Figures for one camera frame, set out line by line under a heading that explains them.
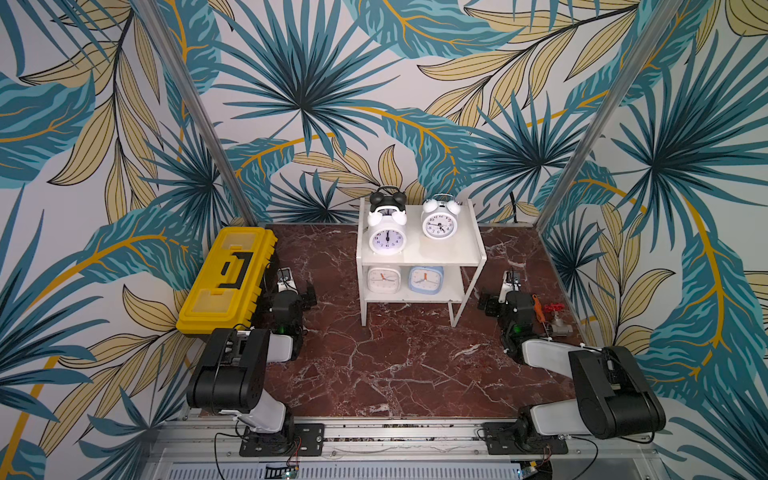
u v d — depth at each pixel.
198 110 0.84
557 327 0.90
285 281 0.77
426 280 0.80
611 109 0.85
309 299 0.86
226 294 0.80
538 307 0.96
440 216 0.68
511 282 0.79
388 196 0.69
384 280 0.78
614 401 0.44
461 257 0.69
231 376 0.45
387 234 0.65
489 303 0.83
